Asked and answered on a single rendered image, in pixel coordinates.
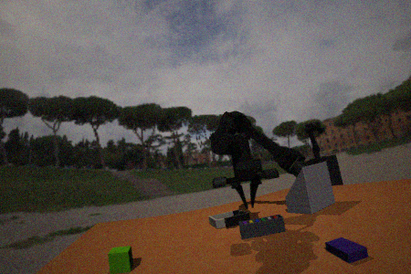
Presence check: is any green cube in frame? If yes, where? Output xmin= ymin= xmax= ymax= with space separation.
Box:
xmin=108 ymin=246 xmax=133 ymax=274

